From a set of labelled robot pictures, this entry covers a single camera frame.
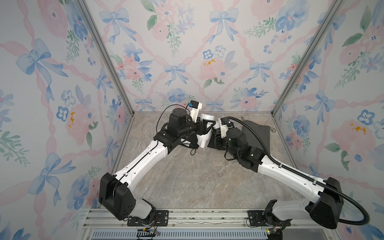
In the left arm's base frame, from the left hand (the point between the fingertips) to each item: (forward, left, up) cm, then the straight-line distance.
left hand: (211, 120), depth 71 cm
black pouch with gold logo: (+8, +11, -29) cm, 32 cm away
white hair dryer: (-8, +4, -4) cm, 10 cm away
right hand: (+2, 0, -6) cm, 6 cm away
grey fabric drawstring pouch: (+16, -36, -34) cm, 52 cm away
